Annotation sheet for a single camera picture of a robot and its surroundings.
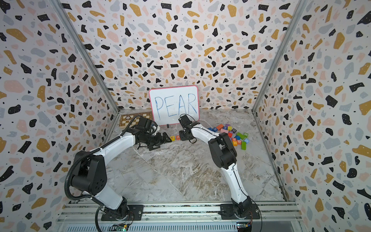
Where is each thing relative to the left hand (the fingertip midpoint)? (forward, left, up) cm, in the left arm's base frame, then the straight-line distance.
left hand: (167, 142), depth 87 cm
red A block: (+11, -5, -11) cm, 16 cm away
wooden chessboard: (+26, +36, -9) cm, 45 cm away
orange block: (+21, -36, -11) cm, 43 cm away
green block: (+12, -52, -12) cm, 55 cm away
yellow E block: (+10, -1, -10) cm, 14 cm away
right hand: (+11, -9, -10) cm, 18 cm away
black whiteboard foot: (+22, +4, -11) cm, 25 cm away
